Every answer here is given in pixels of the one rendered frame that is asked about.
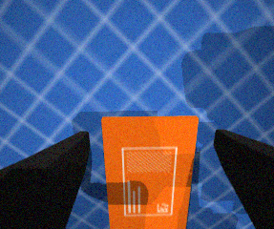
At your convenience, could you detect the orange plate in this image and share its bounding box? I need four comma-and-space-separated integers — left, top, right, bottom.
101, 115, 199, 229

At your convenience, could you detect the dark blue work mat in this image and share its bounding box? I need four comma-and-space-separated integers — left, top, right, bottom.
0, 0, 274, 229

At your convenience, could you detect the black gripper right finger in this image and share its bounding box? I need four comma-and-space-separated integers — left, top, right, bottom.
214, 129, 274, 229

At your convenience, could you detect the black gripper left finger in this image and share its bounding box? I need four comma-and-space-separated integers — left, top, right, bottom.
0, 131, 90, 229

